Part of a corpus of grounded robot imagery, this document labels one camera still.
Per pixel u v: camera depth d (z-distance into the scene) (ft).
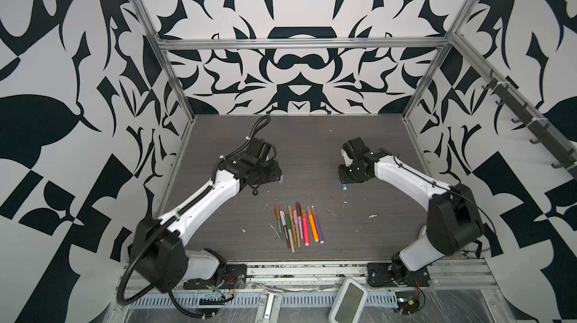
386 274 2.43
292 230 2.73
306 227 2.77
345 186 3.09
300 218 2.82
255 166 2.01
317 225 2.78
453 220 1.47
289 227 2.77
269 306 2.22
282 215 2.85
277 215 2.85
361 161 2.12
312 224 2.78
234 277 2.43
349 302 2.20
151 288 1.43
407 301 2.34
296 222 2.79
